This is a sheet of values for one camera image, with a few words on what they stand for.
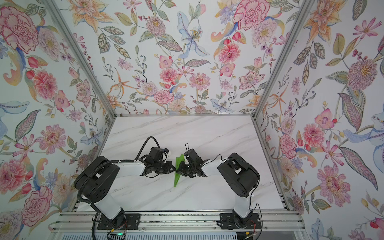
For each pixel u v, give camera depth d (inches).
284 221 30.2
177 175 35.2
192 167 29.3
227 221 28.9
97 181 18.3
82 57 34.6
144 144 28.7
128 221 28.7
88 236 30.8
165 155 31.2
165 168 32.5
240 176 19.5
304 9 27.8
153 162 29.8
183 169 32.4
